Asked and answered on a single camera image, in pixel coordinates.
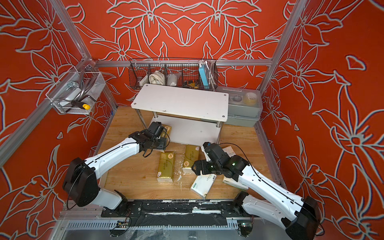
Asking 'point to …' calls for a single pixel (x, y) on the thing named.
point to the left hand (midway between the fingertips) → (161, 141)
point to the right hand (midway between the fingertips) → (196, 168)
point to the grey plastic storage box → (245, 106)
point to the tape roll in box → (250, 98)
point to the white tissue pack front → (202, 184)
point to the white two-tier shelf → (188, 116)
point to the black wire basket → (186, 73)
